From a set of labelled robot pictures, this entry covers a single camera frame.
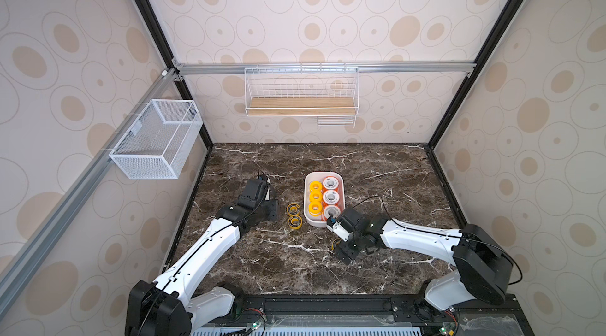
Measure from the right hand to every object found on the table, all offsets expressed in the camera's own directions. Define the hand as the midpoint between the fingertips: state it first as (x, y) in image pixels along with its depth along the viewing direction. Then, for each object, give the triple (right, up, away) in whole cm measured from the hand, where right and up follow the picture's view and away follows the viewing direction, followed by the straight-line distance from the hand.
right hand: (342, 250), depth 85 cm
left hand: (-22, +17, -4) cm, 28 cm away
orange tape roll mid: (-3, +23, +15) cm, 28 cm away
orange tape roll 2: (-3, +13, +7) cm, 15 cm away
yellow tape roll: (-9, +22, +18) cm, 29 cm away
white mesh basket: (-81, +41, +23) cm, 94 cm away
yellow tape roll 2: (-9, +18, +15) cm, 25 cm away
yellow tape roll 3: (-10, +13, +11) cm, 20 cm away
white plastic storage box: (-12, +26, +16) cm, 33 cm away
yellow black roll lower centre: (-3, +2, +3) cm, 4 cm away
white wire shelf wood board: (-3, +61, +15) cm, 63 cm away
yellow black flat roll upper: (-19, +13, +12) cm, 25 cm away
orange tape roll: (-3, +18, +11) cm, 21 cm away
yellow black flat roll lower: (-18, +9, +7) cm, 21 cm away
